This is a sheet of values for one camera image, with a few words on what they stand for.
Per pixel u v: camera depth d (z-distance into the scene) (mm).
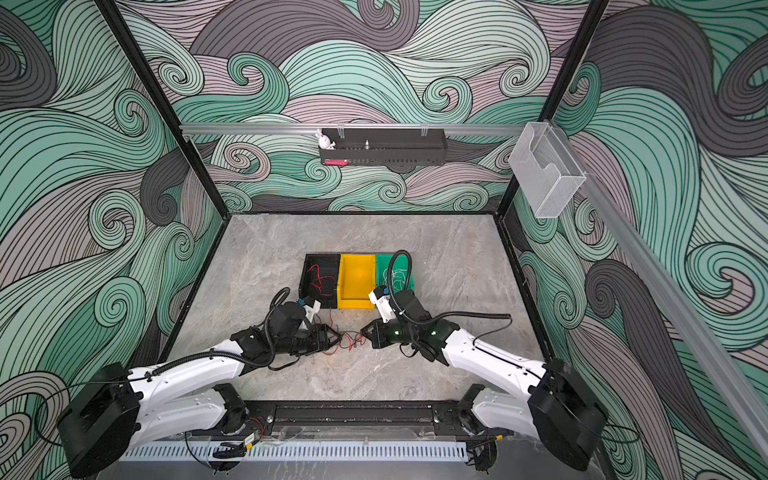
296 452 729
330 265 946
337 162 899
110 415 401
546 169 775
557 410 394
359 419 744
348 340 810
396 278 966
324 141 854
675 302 511
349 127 930
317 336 712
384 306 724
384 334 689
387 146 955
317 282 996
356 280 1025
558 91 850
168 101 895
